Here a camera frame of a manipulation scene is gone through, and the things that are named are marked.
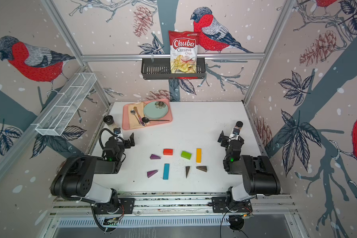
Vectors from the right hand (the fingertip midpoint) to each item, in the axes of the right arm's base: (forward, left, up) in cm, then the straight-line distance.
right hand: (229, 131), depth 91 cm
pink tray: (+17, +43, -9) cm, 47 cm away
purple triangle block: (-15, +48, -8) cm, 51 cm away
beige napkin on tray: (+21, +68, -8) cm, 71 cm away
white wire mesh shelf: (-11, +92, +22) cm, 95 cm away
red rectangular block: (-12, +39, -7) cm, 41 cm away
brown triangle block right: (-21, +17, -9) cm, 28 cm away
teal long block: (-23, +39, -10) cm, 46 cm away
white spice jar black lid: (+6, +80, +1) cm, 80 cm away
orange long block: (-11, +19, -10) cm, 24 cm away
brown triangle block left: (-22, +26, -8) cm, 36 cm away
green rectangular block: (-13, +27, -9) cm, 31 cm away
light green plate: (+25, +53, -9) cm, 60 cm away
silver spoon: (+21, +70, -8) cm, 74 cm away
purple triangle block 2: (-25, +47, -8) cm, 54 cm away
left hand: (-2, +65, +1) cm, 65 cm away
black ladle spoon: (+14, +58, -8) cm, 60 cm away
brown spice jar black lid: (+7, -8, -1) cm, 11 cm away
